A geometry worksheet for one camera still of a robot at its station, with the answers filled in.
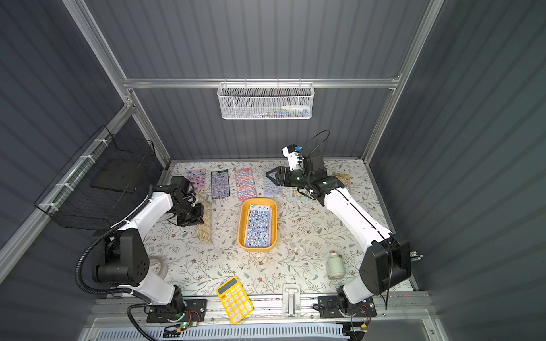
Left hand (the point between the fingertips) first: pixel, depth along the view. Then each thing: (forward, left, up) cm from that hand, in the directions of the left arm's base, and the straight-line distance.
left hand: (204, 222), depth 87 cm
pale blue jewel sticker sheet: (+23, -27, -8) cm, 37 cm away
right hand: (+8, -29, +21) cm, 37 cm away
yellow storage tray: (+6, -14, -7) cm, 17 cm away
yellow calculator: (-27, -15, -7) cm, 32 cm away
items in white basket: (+40, -36, +27) cm, 60 cm away
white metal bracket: (-28, -35, -6) cm, 45 cm away
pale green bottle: (-18, -51, -2) cm, 54 cm away
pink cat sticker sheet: (+31, +12, -7) cm, 34 cm away
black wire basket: (+8, +31, +20) cm, 38 cm away
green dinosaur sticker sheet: (+19, -40, -8) cm, 45 cm away
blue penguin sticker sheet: (+2, -22, -6) cm, 23 cm away
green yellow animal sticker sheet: (-3, 0, -2) cm, 4 cm away
